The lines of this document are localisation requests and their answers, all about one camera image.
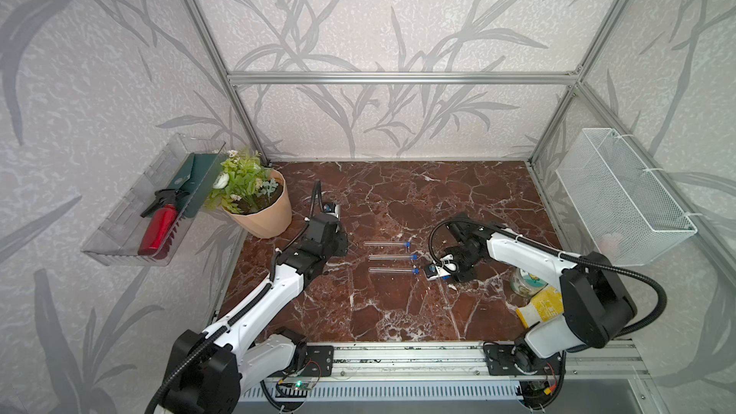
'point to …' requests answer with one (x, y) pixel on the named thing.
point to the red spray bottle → (162, 223)
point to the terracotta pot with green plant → (252, 195)
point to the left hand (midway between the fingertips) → (341, 233)
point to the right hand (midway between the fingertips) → (447, 265)
